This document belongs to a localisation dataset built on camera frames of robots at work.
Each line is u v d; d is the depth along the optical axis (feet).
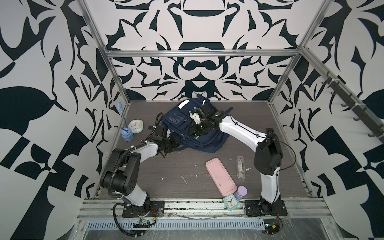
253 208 2.44
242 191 2.34
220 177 2.68
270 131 3.34
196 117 2.65
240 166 2.85
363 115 1.81
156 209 2.40
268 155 1.66
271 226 2.32
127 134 3.07
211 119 2.14
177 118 3.44
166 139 2.62
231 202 2.44
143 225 2.39
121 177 1.49
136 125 3.36
